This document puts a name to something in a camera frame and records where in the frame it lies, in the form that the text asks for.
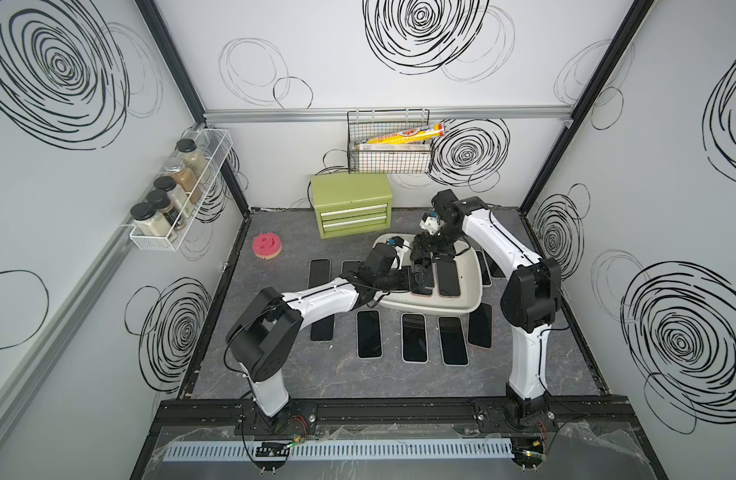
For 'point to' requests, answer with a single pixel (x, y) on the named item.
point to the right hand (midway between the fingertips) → (422, 257)
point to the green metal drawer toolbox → (352, 203)
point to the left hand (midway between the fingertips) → (423, 276)
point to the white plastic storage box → (389, 256)
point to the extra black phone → (423, 279)
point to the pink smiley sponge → (267, 245)
